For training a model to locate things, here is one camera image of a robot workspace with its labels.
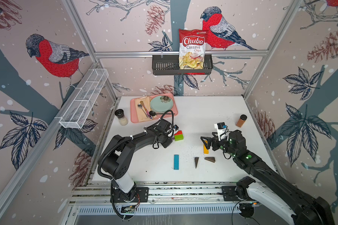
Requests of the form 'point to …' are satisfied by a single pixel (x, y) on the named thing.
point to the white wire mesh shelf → (83, 98)
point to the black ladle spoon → (152, 113)
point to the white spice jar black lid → (119, 113)
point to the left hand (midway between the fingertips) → (170, 137)
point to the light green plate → (161, 103)
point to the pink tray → (133, 111)
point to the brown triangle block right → (210, 158)
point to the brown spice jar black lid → (241, 121)
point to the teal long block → (176, 162)
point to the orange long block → (205, 151)
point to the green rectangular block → (179, 137)
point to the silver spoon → (140, 106)
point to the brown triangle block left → (196, 161)
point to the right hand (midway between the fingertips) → (207, 134)
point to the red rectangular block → (179, 132)
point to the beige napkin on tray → (142, 116)
